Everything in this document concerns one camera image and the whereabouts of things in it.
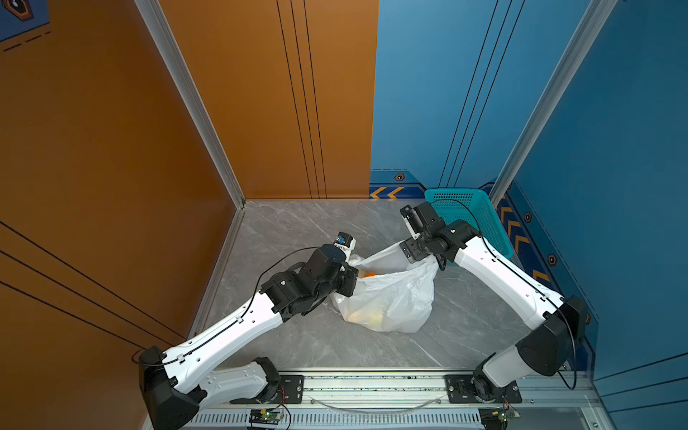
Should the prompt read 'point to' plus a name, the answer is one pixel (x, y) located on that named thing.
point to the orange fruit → (370, 274)
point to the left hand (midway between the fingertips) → (357, 269)
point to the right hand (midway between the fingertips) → (417, 241)
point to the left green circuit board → (264, 416)
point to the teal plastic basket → (473, 206)
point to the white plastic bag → (392, 293)
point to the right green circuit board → (506, 414)
